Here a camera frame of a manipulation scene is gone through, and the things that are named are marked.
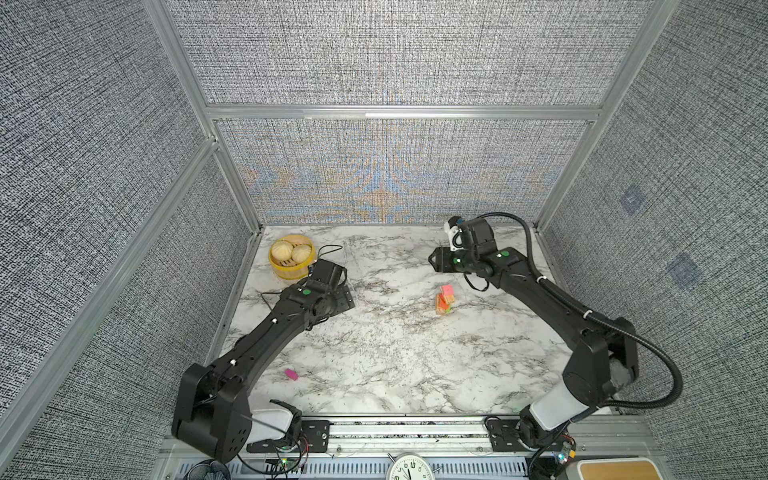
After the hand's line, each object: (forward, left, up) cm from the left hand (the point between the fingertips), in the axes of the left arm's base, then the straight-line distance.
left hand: (340, 302), depth 85 cm
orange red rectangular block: (+1, -31, -5) cm, 31 cm away
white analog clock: (-39, -16, -7) cm, 42 cm away
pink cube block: (+11, -35, -12) cm, 39 cm away
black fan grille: (-36, +29, -9) cm, 48 cm away
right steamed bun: (+23, +15, -4) cm, 28 cm away
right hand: (+9, -28, +8) cm, 31 cm away
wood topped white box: (-42, -62, -6) cm, 75 cm away
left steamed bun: (+24, +21, -4) cm, 33 cm away
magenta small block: (-15, +14, -12) cm, 24 cm away
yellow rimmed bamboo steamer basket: (+18, +18, -7) cm, 26 cm away
